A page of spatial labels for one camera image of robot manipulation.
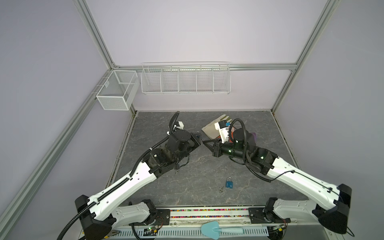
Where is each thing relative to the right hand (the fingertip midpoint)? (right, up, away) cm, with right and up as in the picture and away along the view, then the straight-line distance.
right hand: (203, 144), depth 66 cm
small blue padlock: (-2, +3, +2) cm, 4 cm away
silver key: (+10, -27, +16) cm, 33 cm away
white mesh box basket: (-56, +32, +33) cm, 72 cm away
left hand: (-1, +3, +1) cm, 3 cm away
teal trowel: (+4, -41, +4) cm, 41 cm away
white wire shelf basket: (-14, +40, +34) cm, 54 cm away
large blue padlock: (+16, -24, +18) cm, 34 cm away
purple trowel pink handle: (+38, 0, +39) cm, 54 cm away
